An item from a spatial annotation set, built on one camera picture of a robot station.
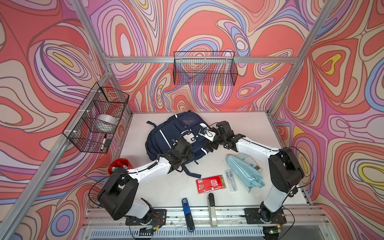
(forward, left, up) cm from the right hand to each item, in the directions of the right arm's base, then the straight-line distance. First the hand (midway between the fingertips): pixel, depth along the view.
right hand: (208, 140), depth 92 cm
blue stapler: (-39, +13, -9) cm, 42 cm away
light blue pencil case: (-20, -22, -7) cm, 31 cm away
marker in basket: (-10, +53, +17) cm, 57 cm away
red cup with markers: (-14, +49, +3) cm, 51 cm away
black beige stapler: (-37, +1, -7) cm, 38 cm away
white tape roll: (-4, +51, +24) cm, 57 cm away
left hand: (-8, +9, -1) cm, 12 cm away
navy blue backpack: (+13, +13, -1) cm, 19 cm away
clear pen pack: (-23, -12, -10) cm, 28 cm away
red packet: (-23, 0, -9) cm, 24 cm away
